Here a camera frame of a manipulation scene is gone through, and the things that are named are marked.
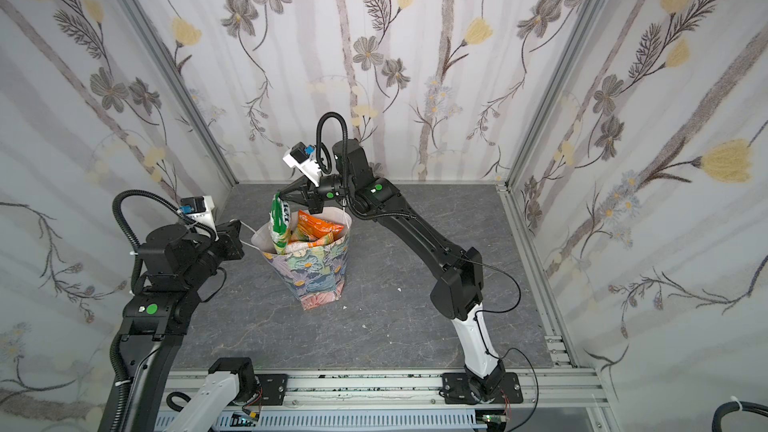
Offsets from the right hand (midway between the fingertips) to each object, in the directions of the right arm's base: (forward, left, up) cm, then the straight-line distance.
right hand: (275, 185), depth 63 cm
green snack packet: (-7, -2, -4) cm, 9 cm away
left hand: (-4, +10, -6) cm, 12 cm away
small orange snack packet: (+2, -5, -19) cm, 19 cm away
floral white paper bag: (-9, -7, -25) cm, 27 cm away
